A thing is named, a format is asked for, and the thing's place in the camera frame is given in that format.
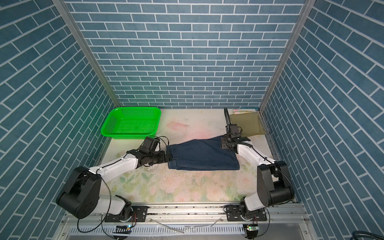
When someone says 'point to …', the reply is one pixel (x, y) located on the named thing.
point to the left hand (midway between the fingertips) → (167, 157)
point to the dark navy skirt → (202, 154)
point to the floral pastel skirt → (237, 111)
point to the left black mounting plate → (139, 214)
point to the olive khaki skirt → (251, 123)
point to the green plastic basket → (132, 122)
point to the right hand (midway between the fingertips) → (226, 141)
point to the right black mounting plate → (233, 214)
